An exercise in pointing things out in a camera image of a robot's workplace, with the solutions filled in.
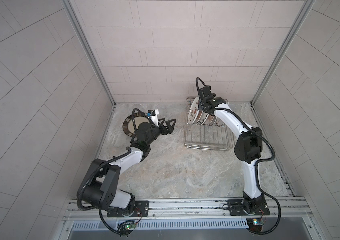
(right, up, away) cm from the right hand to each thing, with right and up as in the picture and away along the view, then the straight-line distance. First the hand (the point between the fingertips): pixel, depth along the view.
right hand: (203, 103), depth 96 cm
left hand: (-19, -10, -15) cm, 26 cm away
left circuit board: (-38, -56, -31) cm, 75 cm away
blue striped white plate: (-3, -8, -3) cm, 9 cm away
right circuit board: (+19, -58, -28) cm, 67 cm away
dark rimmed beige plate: (-51, -15, +6) cm, 54 cm away
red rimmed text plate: (+1, -10, -31) cm, 33 cm away
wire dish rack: (+2, -22, +2) cm, 22 cm away
